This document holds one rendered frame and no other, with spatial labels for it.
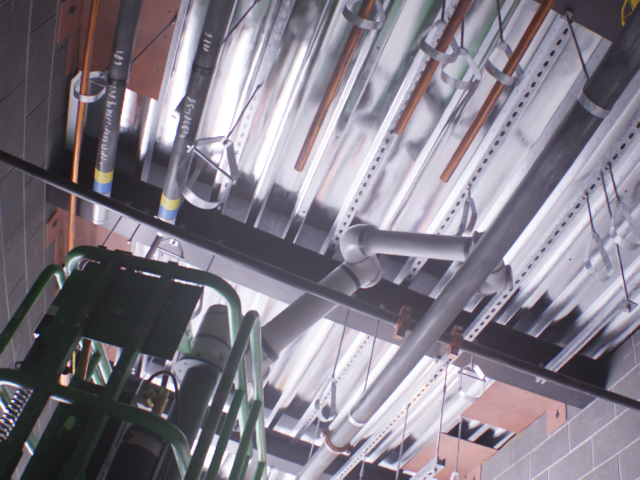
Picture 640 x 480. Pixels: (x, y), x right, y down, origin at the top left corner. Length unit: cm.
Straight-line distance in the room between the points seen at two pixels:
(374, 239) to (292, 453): 263
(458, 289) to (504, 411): 212
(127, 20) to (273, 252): 156
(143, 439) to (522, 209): 114
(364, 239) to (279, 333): 47
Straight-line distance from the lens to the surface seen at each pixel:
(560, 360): 323
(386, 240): 232
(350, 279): 247
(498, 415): 407
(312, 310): 243
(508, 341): 346
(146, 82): 284
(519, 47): 161
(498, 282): 223
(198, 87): 207
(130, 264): 185
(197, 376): 215
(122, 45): 212
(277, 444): 469
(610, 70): 157
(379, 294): 323
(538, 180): 171
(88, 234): 365
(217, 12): 193
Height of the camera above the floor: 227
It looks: 49 degrees up
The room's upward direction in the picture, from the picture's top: 16 degrees clockwise
